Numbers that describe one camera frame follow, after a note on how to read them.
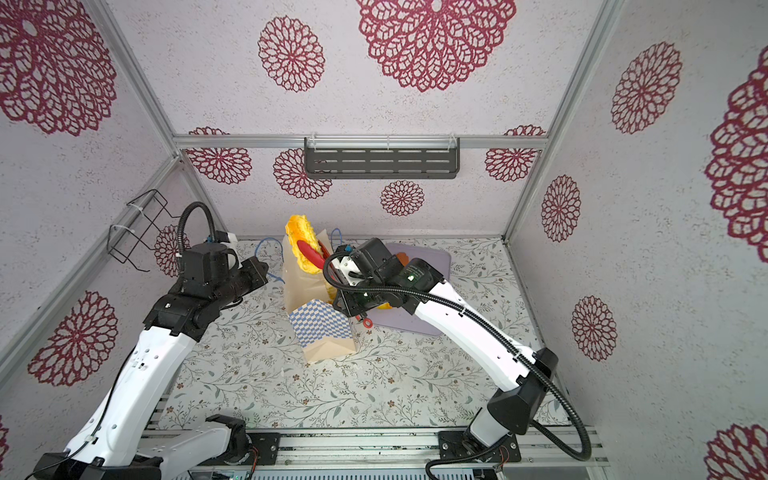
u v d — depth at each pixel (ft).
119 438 1.24
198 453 1.85
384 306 1.90
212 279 1.72
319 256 2.19
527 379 1.32
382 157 3.05
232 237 2.10
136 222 2.55
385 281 1.63
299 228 2.21
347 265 2.02
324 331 2.67
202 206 1.80
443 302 1.44
